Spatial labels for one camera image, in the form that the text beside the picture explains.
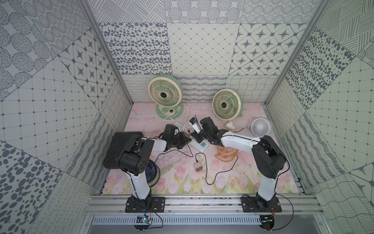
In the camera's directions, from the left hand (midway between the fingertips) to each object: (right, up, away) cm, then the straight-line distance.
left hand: (191, 136), depth 94 cm
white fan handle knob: (+28, +7, +9) cm, 30 cm away
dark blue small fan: (-22, -19, -12) cm, 32 cm away
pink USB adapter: (-3, +3, 0) cm, 4 cm away
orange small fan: (+20, -9, -11) cm, 25 cm away
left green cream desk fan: (-16, +30, -1) cm, 34 cm away
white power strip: (+8, -6, -2) cm, 10 cm away
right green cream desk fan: (+26, +22, +7) cm, 34 cm away
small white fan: (+47, +6, +1) cm, 47 cm away
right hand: (+2, +3, -2) cm, 4 cm away
